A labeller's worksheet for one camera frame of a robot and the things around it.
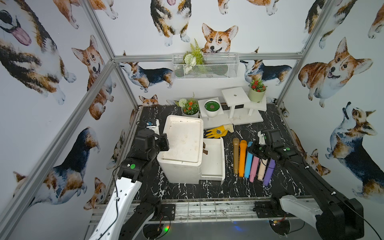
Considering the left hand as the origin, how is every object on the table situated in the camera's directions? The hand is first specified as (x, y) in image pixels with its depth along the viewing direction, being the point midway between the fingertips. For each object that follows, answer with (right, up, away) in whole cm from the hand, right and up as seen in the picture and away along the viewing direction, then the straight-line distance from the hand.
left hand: (167, 133), depth 72 cm
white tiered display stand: (+47, +13, +40) cm, 63 cm away
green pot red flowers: (+52, +25, +23) cm, 62 cm away
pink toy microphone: (+47, -21, +14) cm, 53 cm away
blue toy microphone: (+45, -19, +17) cm, 52 cm away
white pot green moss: (+23, +14, +18) cm, 32 cm away
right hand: (+41, -8, +9) cm, 43 cm away
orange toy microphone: (+42, -11, +21) cm, 48 cm away
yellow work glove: (+29, -2, +31) cm, 43 cm away
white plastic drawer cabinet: (+8, -12, -8) cm, 17 cm away
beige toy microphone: (+51, -22, +13) cm, 57 cm away
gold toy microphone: (+38, -11, +23) cm, 46 cm away
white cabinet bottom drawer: (+23, -21, +16) cm, 35 cm away
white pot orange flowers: (+8, +14, +26) cm, 31 cm away
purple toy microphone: (+54, -24, +11) cm, 60 cm away
